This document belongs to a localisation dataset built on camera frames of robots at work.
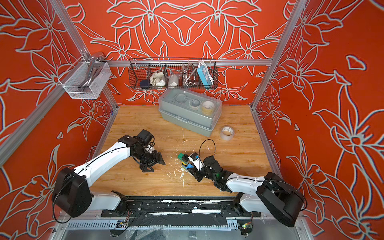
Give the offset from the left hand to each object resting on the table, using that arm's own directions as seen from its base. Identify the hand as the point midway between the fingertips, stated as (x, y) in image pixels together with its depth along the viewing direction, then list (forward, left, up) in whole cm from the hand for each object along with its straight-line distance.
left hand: (161, 165), depth 78 cm
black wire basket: (+55, 0, +21) cm, 59 cm away
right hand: (+1, -14, -5) cm, 14 cm away
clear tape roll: (+33, -41, -7) cm, 53 cm away
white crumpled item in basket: (+47, +9, +22) cm, 53 cm away
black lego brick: (+4, -13, +3) cm, 13 cm away
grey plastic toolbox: (+32, -18, +10) cm, 38 cm away
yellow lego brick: (+3, -12, -2) cm, 12 cm away
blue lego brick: (+2, -15, -5) cm, 16 cm away
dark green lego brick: (+5, -9, +2) cm, 11 cm away
